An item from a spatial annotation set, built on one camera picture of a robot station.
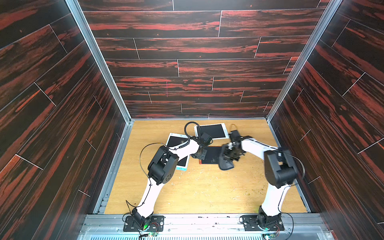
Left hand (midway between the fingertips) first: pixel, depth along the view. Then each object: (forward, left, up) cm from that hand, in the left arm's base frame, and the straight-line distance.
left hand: (201, 156), depth 100 cm
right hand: (-1, -17, 0) cm, 17 cm away
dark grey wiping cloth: (-8, -15, +5) cm, 17 cm away
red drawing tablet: (0, -8, +2) cm, 8 cm away
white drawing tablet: (+21, -12, +2) cm, 24 cm away
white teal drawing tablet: (+13, +19, 0) cm, 23 cm away
